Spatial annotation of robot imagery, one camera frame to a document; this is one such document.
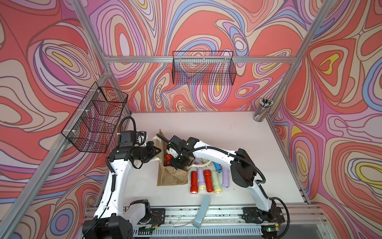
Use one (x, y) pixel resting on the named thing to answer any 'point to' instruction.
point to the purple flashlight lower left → (202, 184)
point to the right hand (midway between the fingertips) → (176, 171)
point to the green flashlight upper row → (207, 166)
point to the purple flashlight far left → (197, 161)
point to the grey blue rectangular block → (202, 211)
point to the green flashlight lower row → (218, 187)
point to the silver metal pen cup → (260, 113)
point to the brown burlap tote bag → (168, 175)
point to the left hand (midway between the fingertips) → (162, 150)
